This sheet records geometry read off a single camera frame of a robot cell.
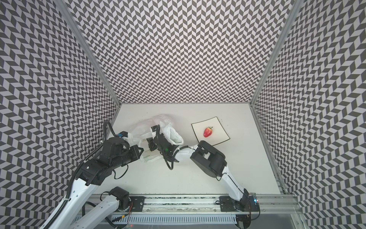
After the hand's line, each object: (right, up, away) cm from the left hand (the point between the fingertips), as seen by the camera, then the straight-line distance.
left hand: (143, 151), depth 72 cm
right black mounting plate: (+51, -23, -6) cm, 56 cm away
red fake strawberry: (+36, +7, +25) cm, 44 cm away
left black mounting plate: (-3, -27, +1) cm, 27 cm away
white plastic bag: (-7, +9, +18) cm, 21 cm away
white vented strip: (+17, -33, -2) cm, 37 cm away
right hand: (-3, +2, +18) cm, 19 cm away
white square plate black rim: (+44, +5, +28) cm, 53 cm away
